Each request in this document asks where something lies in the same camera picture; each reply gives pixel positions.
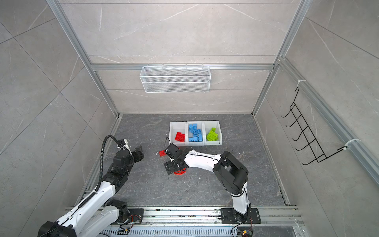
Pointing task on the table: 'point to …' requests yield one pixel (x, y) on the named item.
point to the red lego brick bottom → (182, 138)
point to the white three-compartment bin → (205, 127)
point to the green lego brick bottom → (212, 135)
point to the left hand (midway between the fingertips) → (135, 145)
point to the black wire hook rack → (312, 144)
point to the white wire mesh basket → (176, 79)
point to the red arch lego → (180, 172)
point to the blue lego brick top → (195, 132)
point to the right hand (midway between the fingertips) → (172, 166)
